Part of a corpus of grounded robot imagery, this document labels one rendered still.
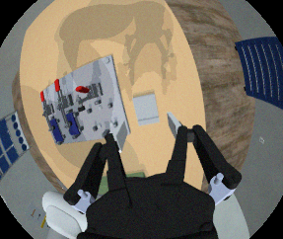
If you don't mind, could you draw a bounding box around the toggle clamp with red handle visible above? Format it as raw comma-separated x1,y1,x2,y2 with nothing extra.
40,91,55,132
54,79,74,129
74,83,103,112

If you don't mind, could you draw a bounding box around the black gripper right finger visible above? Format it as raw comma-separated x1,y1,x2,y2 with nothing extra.
155,112,242,212

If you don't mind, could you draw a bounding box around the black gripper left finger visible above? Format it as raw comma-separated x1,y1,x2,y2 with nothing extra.
63,120,133,214

